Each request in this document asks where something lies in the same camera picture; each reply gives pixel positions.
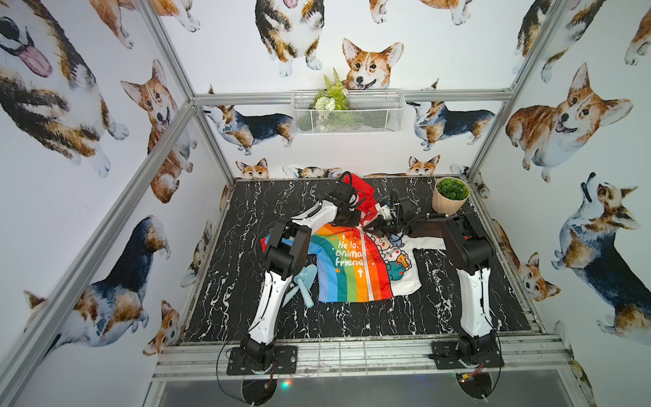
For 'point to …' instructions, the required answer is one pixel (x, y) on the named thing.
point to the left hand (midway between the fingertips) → (362, 218)
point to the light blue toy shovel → (305, 280)
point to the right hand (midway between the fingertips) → (361, 227)
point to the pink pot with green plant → (449, 195)
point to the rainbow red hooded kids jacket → (357, 263)
